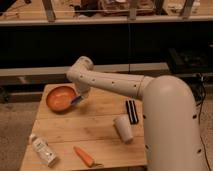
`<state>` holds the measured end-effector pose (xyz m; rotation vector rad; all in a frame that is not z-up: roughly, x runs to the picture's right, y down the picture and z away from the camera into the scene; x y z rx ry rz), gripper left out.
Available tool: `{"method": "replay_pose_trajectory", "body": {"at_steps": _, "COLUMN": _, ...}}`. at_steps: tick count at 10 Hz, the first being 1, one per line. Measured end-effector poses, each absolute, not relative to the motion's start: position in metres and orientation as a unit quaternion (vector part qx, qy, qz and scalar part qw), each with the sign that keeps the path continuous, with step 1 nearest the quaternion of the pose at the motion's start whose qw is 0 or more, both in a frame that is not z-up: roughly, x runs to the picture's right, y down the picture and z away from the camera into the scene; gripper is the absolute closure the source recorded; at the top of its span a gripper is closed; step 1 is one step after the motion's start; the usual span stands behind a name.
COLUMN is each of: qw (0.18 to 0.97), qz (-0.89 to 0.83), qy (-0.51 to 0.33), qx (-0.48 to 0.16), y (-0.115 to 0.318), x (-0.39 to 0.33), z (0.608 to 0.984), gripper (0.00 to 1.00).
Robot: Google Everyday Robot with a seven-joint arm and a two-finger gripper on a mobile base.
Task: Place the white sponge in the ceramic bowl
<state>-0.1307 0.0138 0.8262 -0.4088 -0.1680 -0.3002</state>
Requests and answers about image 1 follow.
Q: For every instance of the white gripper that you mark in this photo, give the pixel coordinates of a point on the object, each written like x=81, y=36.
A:
x=83, y=90

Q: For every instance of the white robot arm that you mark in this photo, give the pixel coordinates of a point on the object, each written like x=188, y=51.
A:
x=171, y=128

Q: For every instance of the orange ceramic bowl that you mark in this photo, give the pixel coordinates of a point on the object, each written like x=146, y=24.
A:
x=59, y=98

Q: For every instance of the white paper cup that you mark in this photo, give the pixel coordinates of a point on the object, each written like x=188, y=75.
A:
x=123, y=127

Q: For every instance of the orange carrot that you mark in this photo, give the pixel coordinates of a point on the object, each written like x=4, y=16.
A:
x=85, y=157

